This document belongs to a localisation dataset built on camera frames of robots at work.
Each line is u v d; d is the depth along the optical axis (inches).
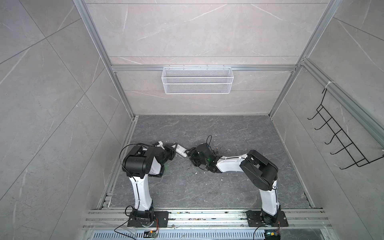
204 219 29.4
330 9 27.1
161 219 28.8
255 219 28.7
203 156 29.0
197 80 39.7
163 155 32.2
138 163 21.1
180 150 36.8
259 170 20.7
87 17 27.7
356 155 24.1
